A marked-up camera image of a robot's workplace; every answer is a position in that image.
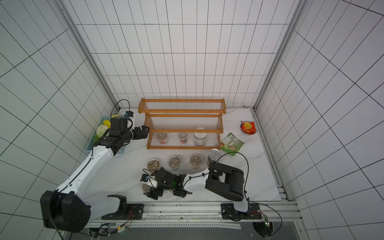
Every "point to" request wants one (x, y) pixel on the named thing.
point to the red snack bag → (248, 127)
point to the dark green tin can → (214, 155)
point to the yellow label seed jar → (153, 164)
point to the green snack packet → (231, 144)
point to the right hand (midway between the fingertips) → (143, 188)
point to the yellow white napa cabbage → (107, 122)
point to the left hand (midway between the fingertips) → (140, 131)
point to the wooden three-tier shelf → (179, 123)
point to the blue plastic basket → (91, 143)
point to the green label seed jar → (175, 163)
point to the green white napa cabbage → (101, 129)
